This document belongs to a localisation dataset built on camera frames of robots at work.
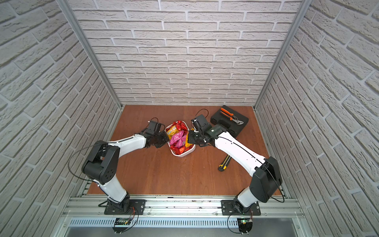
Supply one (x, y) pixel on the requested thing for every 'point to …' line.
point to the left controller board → (121, 221)
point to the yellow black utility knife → (225, 163)
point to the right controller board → (245, 224)
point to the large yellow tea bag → (171, 131)
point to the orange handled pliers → (231, 116)
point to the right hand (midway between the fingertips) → (190, 138)
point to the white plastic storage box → (181, 125)
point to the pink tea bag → (178, 139)
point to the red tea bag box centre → (177, 150)
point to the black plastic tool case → (231, 120)
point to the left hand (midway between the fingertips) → (172, 136)
